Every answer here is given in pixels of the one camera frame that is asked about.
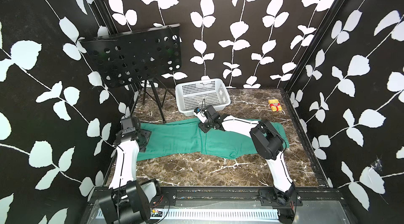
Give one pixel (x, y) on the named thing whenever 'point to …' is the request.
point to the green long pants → (184, 137)
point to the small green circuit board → (155, 212)
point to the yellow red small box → (275, 105)
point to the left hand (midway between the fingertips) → (148, 133)
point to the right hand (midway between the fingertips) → (199, 121)
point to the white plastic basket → (190, 95)
